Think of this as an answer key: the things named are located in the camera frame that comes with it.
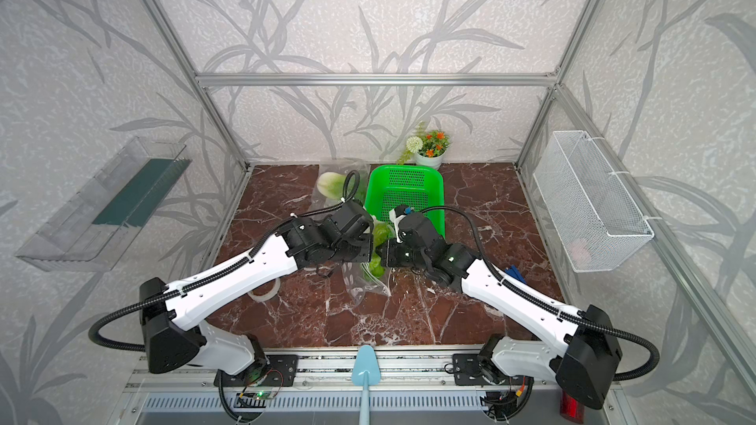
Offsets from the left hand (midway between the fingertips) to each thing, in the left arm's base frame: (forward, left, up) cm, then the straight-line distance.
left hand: (373, 252), depth 74 cm
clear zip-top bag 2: (-5, +3, -4) cm, 8 cm away
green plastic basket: (+41, -15, -22) cm, 49 cm away
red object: (-31, -46, -15) cm, 58 cm away
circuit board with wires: (-27, +27, -20) cm, 43 cm away
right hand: (+1, 0, +1) cm, 1 cm away
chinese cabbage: (+33, +17, -13) cm, 40 cm away
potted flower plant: (+46, -18, -6) cm, 50 cm away
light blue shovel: (-24, +1, -19) cm, 30 cm away
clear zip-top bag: (+43, +14, -12) cm, 46 cm away
